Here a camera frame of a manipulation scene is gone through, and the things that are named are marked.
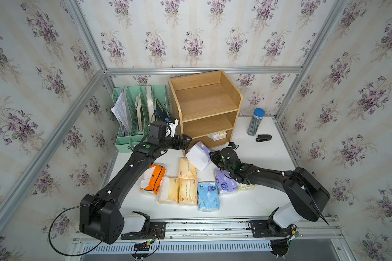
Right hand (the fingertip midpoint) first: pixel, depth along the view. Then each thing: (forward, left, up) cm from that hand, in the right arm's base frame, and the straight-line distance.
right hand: (210, 154), depth 88 cm
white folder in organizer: (+25, +34, +15) cm, 45 cm away
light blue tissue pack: (-21, +1, -6) cm, 22 cm away
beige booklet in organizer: (+28, +44, +11) cm, 54 cm away
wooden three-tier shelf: (+16, +3, +21) cm, 27 cm away
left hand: (+1, +13, +13) cm, 18 cm away
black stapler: (+20, -37, -10) cm, 43 cm away
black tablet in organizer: (+34, +33, -1) cm, 47 cm away
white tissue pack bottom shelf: (+16, -6, -4) cm, 18 cm away
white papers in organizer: (+18, +49, +16) cm, 55 cm away
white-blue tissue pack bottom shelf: (+1, +6, -2) cm, 6 cm away
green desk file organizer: (+25, +45, +11) cm, 53 cm away
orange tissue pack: (-13, +30, -3) cm, 33 cm away
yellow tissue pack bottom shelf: (-7, +13, -6) cm, 15 cm away
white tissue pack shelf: (-15, -17, -6) cm, 24 cm away
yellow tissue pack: (-18, +21, -5) cm, 28 cm away
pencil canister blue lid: (+23, -29, +8) cm, 38 cm away
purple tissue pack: (-15, -8, -5) cm, 18 cm away
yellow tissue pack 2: (-19, +11, -5) cm, 23 cm away
